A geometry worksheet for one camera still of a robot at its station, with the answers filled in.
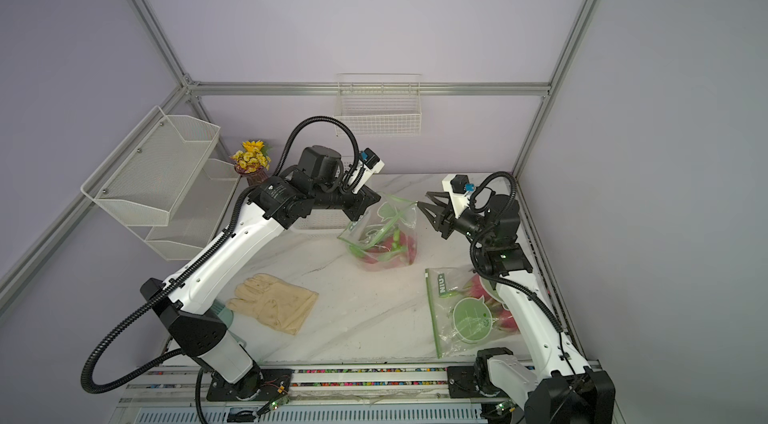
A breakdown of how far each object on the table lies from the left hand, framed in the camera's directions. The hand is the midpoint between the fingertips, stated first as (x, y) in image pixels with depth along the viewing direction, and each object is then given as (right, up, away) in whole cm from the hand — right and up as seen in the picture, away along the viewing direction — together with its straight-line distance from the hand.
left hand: (373, 200), depth 70 cm
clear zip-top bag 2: (+25, -31, +9) cm, 41 cm away
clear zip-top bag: (+4, -4, +4) cm, 7 cm away
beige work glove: (-30, -30, +16) cm, 46 cm away
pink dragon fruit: (+6, -13, +6) cm, 16 cm away
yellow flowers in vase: (-40, +12, +23) cm, 47 cm away
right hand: (+13, 0, +2) cm, 13 cm away
